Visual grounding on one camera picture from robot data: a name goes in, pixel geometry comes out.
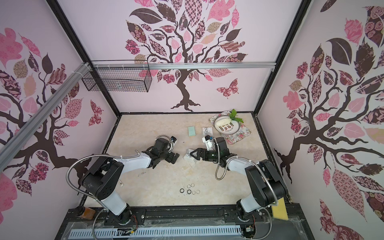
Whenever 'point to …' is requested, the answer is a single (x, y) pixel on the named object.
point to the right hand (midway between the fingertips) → (196, 153)
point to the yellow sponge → (279, 211)
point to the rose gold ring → (191, 185)
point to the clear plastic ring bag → (207, 131)
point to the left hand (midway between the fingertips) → (173, 154)
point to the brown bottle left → (89, 213)
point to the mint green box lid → (191, 131)
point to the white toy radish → (227, 120)
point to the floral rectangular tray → (242, 133)
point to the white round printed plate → (230, 128)
